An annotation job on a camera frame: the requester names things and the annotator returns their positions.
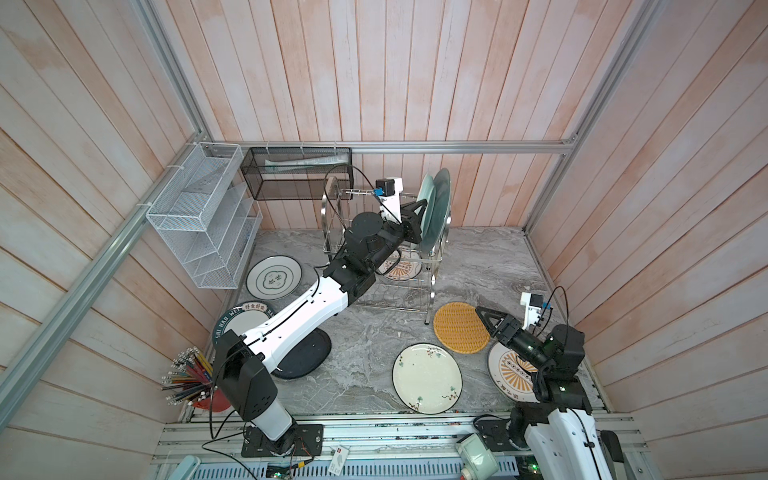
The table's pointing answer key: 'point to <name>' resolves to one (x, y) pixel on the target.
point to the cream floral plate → (427, 378)
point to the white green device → (479, 462)
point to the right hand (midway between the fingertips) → (481, 314)
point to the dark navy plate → (305, 357)
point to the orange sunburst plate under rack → (407, 267)
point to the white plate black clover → (273, 277)
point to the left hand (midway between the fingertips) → (428, 207)
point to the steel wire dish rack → (411, 291)
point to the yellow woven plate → (459, 328)
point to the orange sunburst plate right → (511, 374)
